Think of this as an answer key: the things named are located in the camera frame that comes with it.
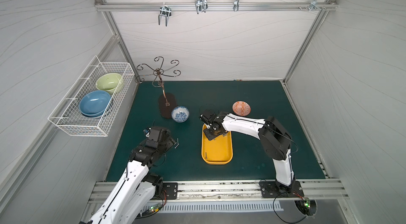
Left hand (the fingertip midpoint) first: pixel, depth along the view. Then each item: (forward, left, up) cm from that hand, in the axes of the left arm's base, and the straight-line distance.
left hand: (170, 142), depth 80 cm
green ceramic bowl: (+18, +28, +25) cm, 41 cm away
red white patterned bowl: (+28, -42, -9) cm, 51 cm away
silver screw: (+3, -3, -9) cm, 10 cm away
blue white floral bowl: (+23, -1, -8) cm, 24 cm away
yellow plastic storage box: (0, -26, -11) cm, 28 cm away
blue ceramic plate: (+6, +28, +25) cm, 38 cm away
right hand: (+10, -21, -8) cm, 24 cm away
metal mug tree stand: (+29, +8, -4) cm, 31 cm away
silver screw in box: (-3, -19, -9) cm, 21 cm away
